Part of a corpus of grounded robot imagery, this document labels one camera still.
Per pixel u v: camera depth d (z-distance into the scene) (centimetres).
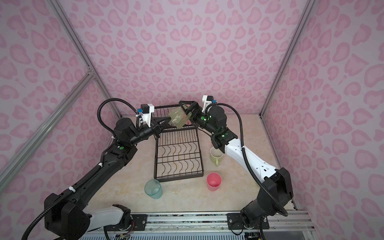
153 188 84
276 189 41
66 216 39
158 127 61
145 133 62
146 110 59
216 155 92
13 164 52
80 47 82
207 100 66
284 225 72
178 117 65
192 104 61
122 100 55
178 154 95
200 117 62
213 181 85
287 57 86
